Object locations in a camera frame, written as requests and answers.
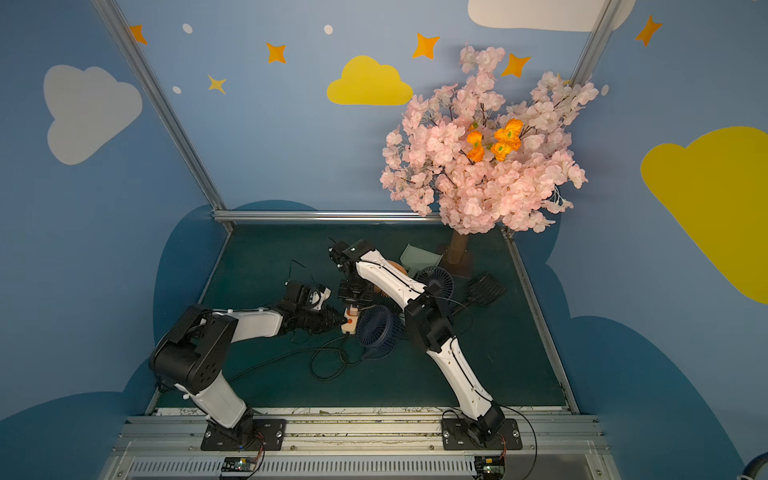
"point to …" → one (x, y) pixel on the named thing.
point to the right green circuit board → (489, 467)
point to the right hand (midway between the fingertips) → (352, 305)
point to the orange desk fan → (396, 265)
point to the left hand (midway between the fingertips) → (346, 318)
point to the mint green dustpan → (418, 259)
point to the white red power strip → (350, 326)
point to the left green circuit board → (238, 464)
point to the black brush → (485, 289)
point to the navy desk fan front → (379, 330)
